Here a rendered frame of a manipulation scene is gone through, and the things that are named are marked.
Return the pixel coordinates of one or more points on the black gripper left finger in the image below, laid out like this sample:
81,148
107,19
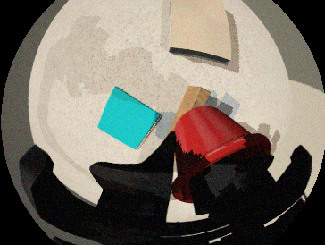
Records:
152,177

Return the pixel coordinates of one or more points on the brown rectangular block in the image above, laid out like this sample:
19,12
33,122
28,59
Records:
194,97

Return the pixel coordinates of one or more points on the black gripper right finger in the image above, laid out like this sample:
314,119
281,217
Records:
212,182

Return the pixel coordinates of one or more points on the red plastic cup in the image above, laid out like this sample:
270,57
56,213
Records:
204,136

